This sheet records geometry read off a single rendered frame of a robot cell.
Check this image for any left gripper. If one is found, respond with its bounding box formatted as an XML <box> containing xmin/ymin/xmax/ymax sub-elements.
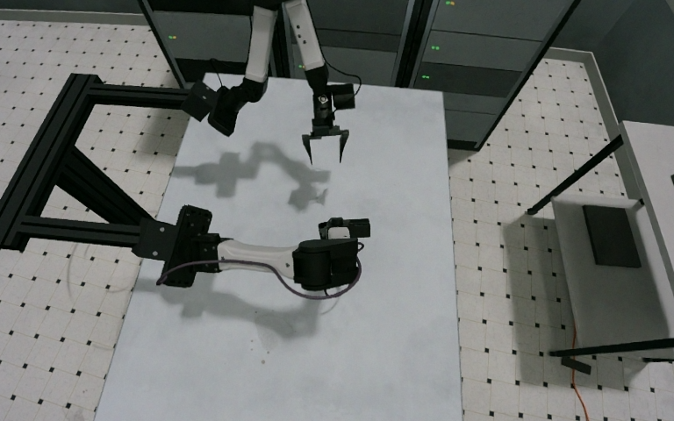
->
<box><xmin>302</xmin><ymin>108</ymin><xmax>349</xmax><ymax>164</ymax></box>

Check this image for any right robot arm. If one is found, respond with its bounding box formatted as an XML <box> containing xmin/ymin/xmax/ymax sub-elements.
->
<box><xmin>164</xmin><ymin>207</ymin><xmax>370</xmax><ymax>291</ymax></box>

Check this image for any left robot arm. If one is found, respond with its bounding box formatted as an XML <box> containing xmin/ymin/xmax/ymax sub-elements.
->
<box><xmin>212</xmin><ymin>0</ymin><xmax>355</xmax><ymax>136</ymax></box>

